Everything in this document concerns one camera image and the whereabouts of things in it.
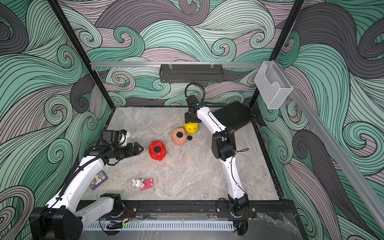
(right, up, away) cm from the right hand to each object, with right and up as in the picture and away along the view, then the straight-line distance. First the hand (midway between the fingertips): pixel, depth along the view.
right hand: (189, 120), depth 100 cm
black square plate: (+35, +4, +13) cm, 38 cm away
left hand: (-29, -15, -20) cm, 38 cm away
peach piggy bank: (-7, -12, -10) cm, 17 cm away
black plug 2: (-19, -17, -14) cm, 29 cm away
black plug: (-6, -9, -7) cm, 13 cm away
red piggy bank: (-18, -20, -16) cm, 32 cm away
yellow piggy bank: (+1, -5, -3) cm, 5 cm away
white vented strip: (-13, -50, -30) cm, 60 cm away
